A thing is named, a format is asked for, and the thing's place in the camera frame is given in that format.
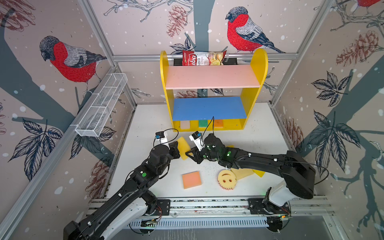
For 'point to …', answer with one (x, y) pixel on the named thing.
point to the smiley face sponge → (226, 179)
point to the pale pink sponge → (185, 124)
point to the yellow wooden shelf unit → (211, 113)
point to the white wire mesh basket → (94, 120)
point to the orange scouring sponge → (218, 123)
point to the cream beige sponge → (241, 172)
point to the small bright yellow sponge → (231, 146)
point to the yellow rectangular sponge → (183, 147)
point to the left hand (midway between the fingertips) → (178, 143)
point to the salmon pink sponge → (191, 179)
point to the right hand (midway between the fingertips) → (185, 155)
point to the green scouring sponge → (203, 123)
